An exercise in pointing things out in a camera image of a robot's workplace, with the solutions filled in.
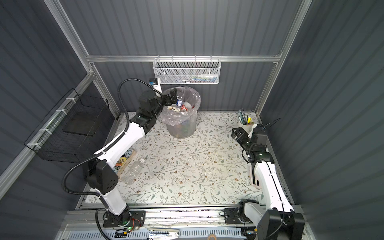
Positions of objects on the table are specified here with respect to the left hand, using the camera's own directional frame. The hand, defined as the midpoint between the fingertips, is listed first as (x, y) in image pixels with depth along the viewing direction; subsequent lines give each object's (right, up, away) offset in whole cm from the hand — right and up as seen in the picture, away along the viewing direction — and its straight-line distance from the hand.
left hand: (167, 88), depth 77 cm
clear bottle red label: (+8, -7, +17) cm, 20 cm away
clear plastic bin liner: (+10, -4, +15) cm, 18 cm away
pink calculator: (+47, -51, +5) cm, 69 cm away
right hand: (+38, -24, +4) cm, 45 cm away
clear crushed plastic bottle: (-24, -47, +13) cm, 54 cm away
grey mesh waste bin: (+6, -23, +22) cm, 32 cm away
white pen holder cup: (+50, -17, +27) cm, 60 cm away
